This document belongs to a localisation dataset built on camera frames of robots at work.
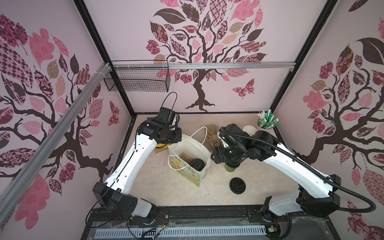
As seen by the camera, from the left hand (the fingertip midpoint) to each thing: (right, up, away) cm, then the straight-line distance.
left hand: (178, 139), depth 74 cm
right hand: (+18, -6, -9) cm, 21 cm away
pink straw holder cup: (+57, +4, +19) cm, 60 cm away
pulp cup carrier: (+3, -12, +16) cm, 20 cm away
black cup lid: (+10, -13, +4) cm, 17 cm away
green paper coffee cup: (+28, -18, +10) cm, 35 cm away
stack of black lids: (+32, -26, +7) cm, 42 cm away
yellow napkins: (-4, -2, -11) cm, 12 cm away
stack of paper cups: (+43, +5, +16) cm, 46 cm away
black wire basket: (-39, +45, +48) cm, 77 cm away
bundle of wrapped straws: (+55, +11, +21) cm, 60 cm away
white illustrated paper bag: (+7, -4, +3) cm, 9 cm away
